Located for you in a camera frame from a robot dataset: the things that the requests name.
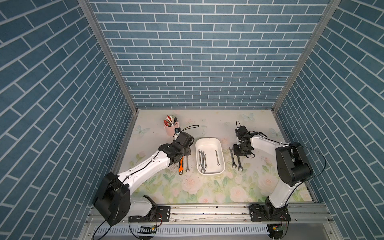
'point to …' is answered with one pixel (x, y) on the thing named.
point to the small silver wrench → (187, 169)
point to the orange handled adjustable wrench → (181, 166)
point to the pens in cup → (170, 121)
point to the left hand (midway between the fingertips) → (189, 147)
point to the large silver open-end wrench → (240, 166)
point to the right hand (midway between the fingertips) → (238, 153)
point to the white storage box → (210, 156)
